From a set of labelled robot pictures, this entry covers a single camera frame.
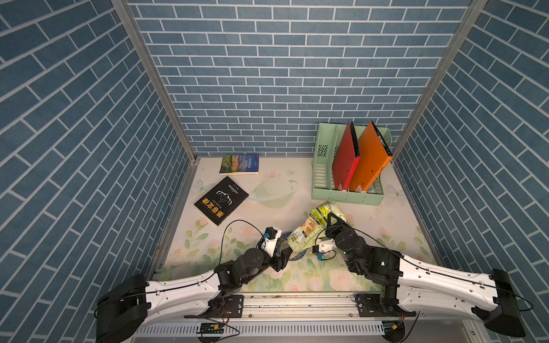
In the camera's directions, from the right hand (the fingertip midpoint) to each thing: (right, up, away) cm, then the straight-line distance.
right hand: (337, 210), depth 72 cm
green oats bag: (-8, -6, -2) cm, 10 cm away
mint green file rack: (+4, +29, +31) cm, 43 cm away
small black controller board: (-43, -40, 0) cm, 59 cm away
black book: (-48, 0, +27) cm, 55 cm away
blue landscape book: (-39, +18, +44) cm, 61 cm away
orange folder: (+20, +19, +16) cm, 32 cm away
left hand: (-15, -14, +3) cm, 20 cm away
